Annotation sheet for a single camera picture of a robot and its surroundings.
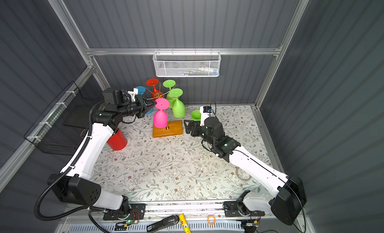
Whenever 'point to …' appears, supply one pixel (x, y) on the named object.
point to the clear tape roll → (242, 174)
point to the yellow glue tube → (184, 223)
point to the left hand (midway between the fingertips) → (156, 101)
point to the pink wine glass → (160, 118)
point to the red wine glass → (156, 94)
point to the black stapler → (168, 221)
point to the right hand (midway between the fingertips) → (190, 123)
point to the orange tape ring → (209, 222)
